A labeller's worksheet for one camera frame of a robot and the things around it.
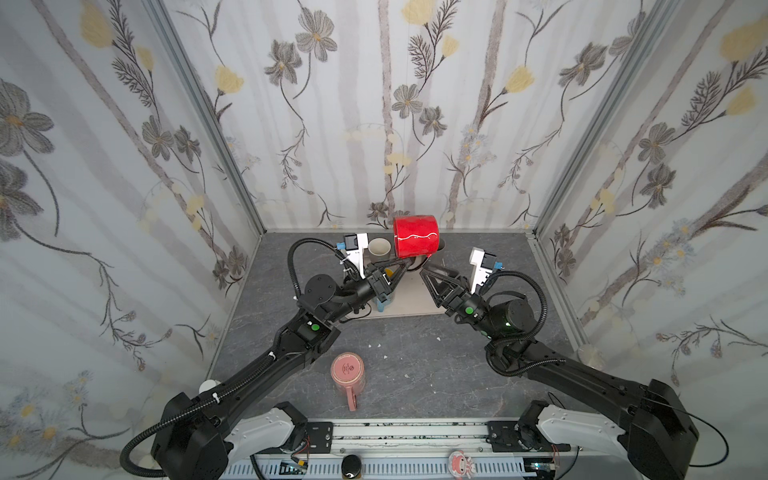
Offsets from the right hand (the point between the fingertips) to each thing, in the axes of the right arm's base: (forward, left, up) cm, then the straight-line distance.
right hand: (433, 277), depth 57 cm
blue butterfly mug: (+11, +11, -35) cm, 38 cm away
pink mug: (-10, +18, -30) cm, 36 cm away
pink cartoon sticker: (-29, -9, -35) cm, 46 cm away
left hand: (+4, +4, -1) cm, 6 cm away
